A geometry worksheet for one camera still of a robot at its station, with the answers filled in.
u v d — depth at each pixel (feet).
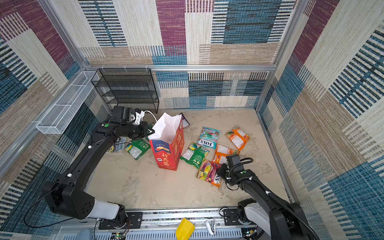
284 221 1.32
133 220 2.40
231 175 2.16
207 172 2.80
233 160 2.25
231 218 2.39
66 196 1.30
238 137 3.31
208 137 3.31
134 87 3.56
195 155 3.07
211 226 2.32
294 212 1.35
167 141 2.31
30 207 2.06
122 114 1.99
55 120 2.31
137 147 3.16
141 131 2.21
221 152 3.08
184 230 2.30
